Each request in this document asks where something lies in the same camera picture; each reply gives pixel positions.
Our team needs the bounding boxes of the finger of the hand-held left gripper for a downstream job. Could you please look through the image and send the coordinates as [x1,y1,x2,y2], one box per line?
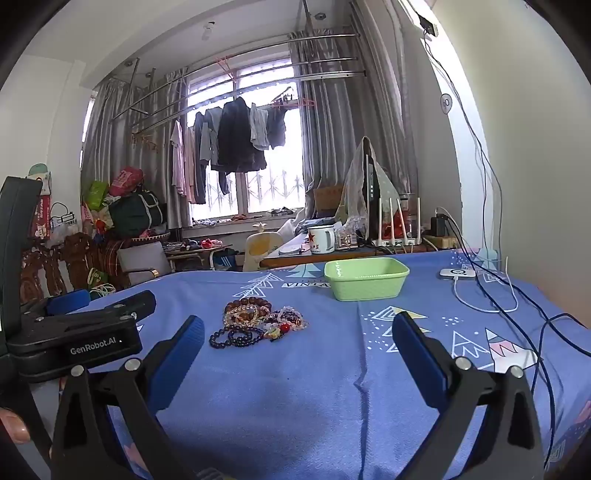
[9,291,156,344]
[21,290,92,319]

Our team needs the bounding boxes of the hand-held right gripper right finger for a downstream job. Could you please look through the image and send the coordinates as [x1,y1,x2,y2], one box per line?
[392,311,546,480]

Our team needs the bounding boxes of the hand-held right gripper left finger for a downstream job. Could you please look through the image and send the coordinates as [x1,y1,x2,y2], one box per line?
[51,315,206,480]

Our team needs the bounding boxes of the pile of bead bracelets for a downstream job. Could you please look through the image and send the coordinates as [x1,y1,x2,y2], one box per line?
[209,298,309,349]

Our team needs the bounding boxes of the green plastic basket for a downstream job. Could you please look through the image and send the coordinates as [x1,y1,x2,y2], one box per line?
[324,257,410,302]

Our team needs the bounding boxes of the person's left hand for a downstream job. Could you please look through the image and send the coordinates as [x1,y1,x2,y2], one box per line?
[0,408,31,446]

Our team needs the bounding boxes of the carved wooden chair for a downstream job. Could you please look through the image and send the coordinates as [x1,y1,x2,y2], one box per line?
[21,232,108,305]

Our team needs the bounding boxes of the red carton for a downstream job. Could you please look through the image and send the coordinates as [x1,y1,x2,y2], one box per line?
[30,194,52,240]

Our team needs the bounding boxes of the black duffel bag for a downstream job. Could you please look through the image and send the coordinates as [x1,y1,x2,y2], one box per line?
[108,190,167,237]

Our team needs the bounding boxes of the green bag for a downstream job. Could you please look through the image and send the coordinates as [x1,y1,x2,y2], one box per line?
[85,180,110,211]

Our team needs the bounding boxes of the blue printed bed sheet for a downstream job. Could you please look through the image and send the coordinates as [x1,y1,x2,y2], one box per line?
[60,249,591,480]

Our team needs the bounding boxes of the red bag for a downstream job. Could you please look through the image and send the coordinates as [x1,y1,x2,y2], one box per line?
[108,167,145,197]

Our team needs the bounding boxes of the wooden desk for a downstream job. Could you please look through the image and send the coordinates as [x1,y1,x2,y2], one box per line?
[261,244,439,269]

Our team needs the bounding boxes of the white router with antennas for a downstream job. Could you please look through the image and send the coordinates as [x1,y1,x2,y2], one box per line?
[375,197,423,247]

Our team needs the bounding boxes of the pink hanging garment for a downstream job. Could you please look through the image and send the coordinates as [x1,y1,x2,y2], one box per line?
[169,120,186,195]

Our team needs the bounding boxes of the white enamel mug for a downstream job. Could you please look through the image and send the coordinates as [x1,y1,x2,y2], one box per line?
[307,224,335,254]

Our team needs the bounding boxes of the grey curtain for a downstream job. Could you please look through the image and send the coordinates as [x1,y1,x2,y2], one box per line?
[288,0,419,219]
[81,67,191,230]

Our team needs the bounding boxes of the dark hanging trousers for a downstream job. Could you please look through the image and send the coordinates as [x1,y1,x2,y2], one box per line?
[191,112,208,205]

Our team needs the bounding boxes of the grey hanging shirt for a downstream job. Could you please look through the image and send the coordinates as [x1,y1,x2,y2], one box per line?
[199,108,223,172]

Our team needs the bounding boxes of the plastic-covered black appliance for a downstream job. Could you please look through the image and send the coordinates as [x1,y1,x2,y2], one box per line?
[341,136,409,241]

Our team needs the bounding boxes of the cardboard box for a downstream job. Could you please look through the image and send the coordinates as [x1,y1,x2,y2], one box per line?
[314,185,345,219]

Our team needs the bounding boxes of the window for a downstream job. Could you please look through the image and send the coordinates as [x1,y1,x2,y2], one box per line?
[185,55,308,222]

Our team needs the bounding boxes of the dark hanging jacket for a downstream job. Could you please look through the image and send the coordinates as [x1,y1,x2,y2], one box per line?
[217,97,269,174]

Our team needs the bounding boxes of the light blue hanging shirt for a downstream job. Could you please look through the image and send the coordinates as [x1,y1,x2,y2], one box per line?
[249,104,271,151]

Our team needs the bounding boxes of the dark hanging shorts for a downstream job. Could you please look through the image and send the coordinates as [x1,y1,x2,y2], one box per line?
[265,106,288,149]

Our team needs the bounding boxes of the metal ceiling drying rack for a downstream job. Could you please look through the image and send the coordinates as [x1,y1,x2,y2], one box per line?
[111,0,366,136]

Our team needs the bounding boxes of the white cable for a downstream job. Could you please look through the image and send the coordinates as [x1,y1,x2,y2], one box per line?
[452,276,520,313]

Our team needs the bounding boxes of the black cable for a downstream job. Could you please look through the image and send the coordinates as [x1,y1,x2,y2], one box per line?
[422,34,591,361]

